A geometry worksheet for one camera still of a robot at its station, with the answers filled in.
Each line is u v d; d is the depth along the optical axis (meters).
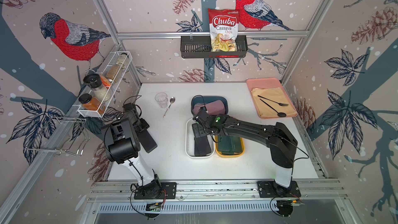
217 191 0.75
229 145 0.82
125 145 0.50
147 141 0.89
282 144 0.47
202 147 0.84
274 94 1.14
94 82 0.62
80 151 0.60
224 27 0.83
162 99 1.07
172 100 1.10
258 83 1.22
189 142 0.89
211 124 0.62
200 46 1.07
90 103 0.60
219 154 0.81
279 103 1.07
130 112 0.69
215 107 1.03
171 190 0.73
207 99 1.07
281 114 1.01
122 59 0.86
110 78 0.75
